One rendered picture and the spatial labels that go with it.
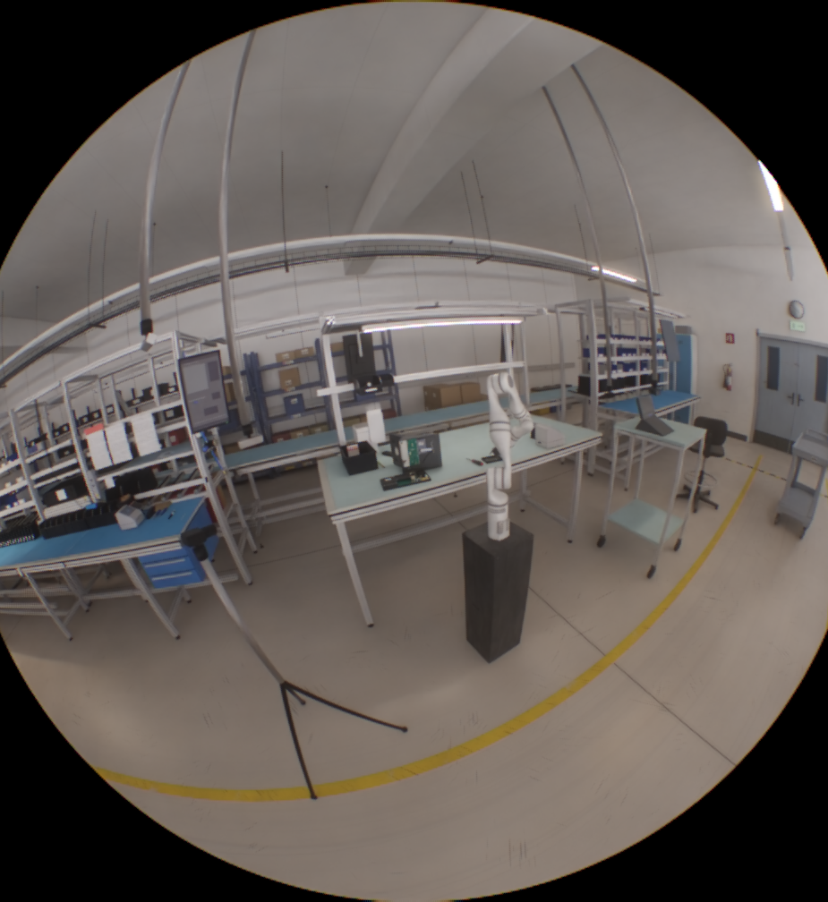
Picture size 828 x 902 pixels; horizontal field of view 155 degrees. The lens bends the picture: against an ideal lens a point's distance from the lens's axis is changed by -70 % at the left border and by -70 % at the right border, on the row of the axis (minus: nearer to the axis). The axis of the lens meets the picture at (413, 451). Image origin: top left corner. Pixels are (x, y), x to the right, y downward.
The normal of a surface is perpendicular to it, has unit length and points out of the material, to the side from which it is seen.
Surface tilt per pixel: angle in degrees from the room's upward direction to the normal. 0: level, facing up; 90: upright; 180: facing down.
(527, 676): 0
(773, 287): 90
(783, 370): 90
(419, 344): 90
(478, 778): 0
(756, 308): 90
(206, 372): 101
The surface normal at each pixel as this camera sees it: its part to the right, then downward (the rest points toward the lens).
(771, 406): -0.93, 0.22
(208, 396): 0.72, 0.31
